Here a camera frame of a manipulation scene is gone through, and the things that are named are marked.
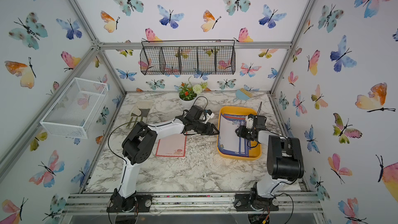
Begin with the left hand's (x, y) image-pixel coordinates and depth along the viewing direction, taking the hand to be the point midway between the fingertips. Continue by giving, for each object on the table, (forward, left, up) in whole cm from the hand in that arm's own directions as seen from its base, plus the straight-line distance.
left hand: (219, 132), depth 90 cm
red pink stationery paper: (-4, +27, -8) cm, 29 cm away
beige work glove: (+20, +52, -7) cm, 56 cm away
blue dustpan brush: (+38, -21, -8) cm, 44 cm away
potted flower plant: (+25, +18, +7) cm, 32 cm away
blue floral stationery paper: (-3, -7, -7) cm, 10 cm away
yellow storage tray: (-9, -20, -5) cm, 23 cm away
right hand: (+4, -14, -5) cm, 15 cm away
